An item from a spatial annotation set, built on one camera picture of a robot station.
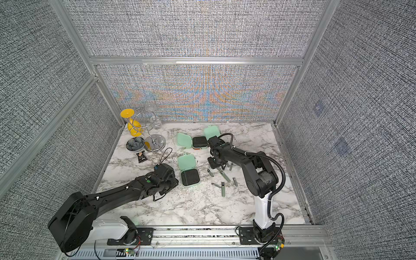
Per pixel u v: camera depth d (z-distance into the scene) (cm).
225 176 92
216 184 90
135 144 106
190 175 92
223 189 88
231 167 97
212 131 110
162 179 68
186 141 107
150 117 121
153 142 106
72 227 41
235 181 90
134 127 95
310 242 73
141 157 99
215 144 79
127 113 90
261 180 52
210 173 95
